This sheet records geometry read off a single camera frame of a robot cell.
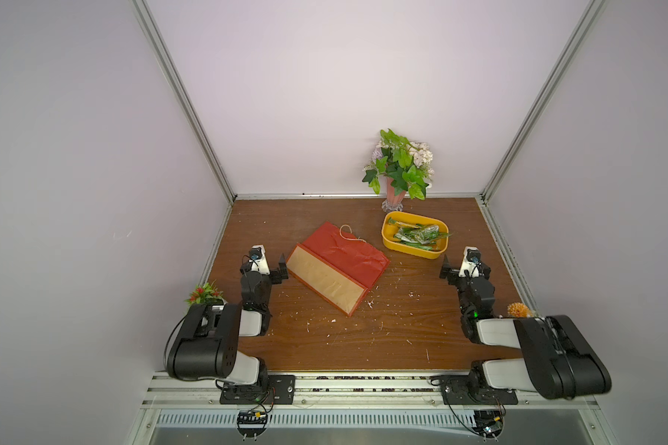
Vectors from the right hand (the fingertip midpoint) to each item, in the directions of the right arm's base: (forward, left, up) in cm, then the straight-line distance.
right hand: (469, 253), depth 86 cm
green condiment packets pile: (+9, +13, -4) cm, 16 cm away
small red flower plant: (-16, +79, +2) cm, 81 cm away
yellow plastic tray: (+17, +23, -12) cm, 31 cm away
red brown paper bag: (0, +43, -9) cm, 44 cm away
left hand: (0, +65, -2) cm, 65 cm away
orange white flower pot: (-17, -11, -3) cm, 20 cm away
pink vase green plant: (+22, +21, +17) cm, 35 cm away
